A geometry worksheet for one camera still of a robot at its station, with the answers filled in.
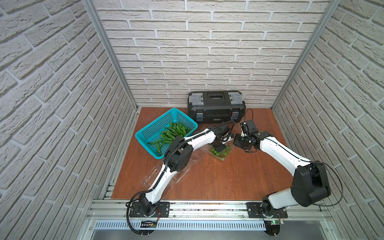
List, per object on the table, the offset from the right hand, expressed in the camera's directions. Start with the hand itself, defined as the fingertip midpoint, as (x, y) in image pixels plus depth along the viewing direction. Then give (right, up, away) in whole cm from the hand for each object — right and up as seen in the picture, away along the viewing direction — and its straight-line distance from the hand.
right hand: (236, 142), depth 88 cm
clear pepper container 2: (-24, -8, +5) cm, 26 cm away
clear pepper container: (-9, -8, +4) cm, 13 cm away
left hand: (-7, -4, +8) cm, 11 cm away
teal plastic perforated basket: (-50, +2, +12) cm, 52 cm away
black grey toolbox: (-11, +23, +11) cm, 28 cm away
